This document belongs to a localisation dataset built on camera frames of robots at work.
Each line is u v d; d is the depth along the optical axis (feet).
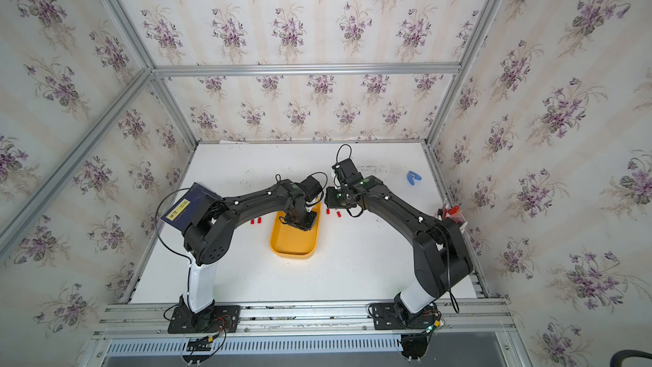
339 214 3.14
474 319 2.41
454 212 2.75
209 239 1.66
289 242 2.88
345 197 2.35
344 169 2.21
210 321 2.22
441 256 1.43
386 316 2.40
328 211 3.15
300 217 2.57
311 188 2.49
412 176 3.52
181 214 3.08
